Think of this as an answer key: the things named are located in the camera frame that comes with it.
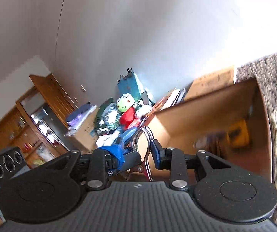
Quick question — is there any yellow tape measure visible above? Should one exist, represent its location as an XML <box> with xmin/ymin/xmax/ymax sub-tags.
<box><xmin>228</xmin><ymin>119</ymin><xmax>250</xmax><ymax>148</ymax></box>

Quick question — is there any blue glasses case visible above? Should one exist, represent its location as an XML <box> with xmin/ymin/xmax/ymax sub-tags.
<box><xmin>119</xmin><ymin>127</ymin><xmax>138</xmax><ymax>147</ymax></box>

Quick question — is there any cardboard box on left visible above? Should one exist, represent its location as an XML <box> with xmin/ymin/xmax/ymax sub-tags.
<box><xmin>65</xmin><ymin>106</ymin><xmax>98</xmax><ymax>154</ymax></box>

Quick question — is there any striped sock bundle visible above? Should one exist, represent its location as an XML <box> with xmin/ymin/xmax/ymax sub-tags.
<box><xmin>94</xmin><ymin>98</ymin><xmax>122</xmax><ymax>136</ymax></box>

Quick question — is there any panda plush toy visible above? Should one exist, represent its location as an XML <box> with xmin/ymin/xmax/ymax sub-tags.
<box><xmin>133</xmin><ymin>100</ymin><xmax>152</xmax><ymax>119</ymax></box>

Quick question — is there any green frog plush toy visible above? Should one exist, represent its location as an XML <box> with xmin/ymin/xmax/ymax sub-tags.
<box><xmin>117</xmin><ymin>93</ymin><xmax>135</xmax><ymax>128</ymax></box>

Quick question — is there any stack of books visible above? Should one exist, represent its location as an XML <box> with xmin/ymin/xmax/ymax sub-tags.
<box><xmin>153</xmin><ymin>88</ymin><xmax>186</xmax><ymax>112</ymax></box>

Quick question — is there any brown cardboard shoe box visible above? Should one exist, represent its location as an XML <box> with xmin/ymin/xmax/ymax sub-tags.
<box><xmin>144</xmin><ymin>78</ymin><xmax>273</xmax><ymax>181</ymax></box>

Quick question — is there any wooden cabinet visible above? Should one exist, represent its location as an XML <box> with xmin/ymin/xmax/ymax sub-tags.
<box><xmin>0</xmin><ymin>74</ymin><xmax>75</xmax><ymax>168</ymax></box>

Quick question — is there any blue folder with clips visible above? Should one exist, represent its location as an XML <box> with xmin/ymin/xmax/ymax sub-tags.
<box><xmin>117</xmin><ymin>68</ymin><xmax>145</xmax><ymax>101</ymax></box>

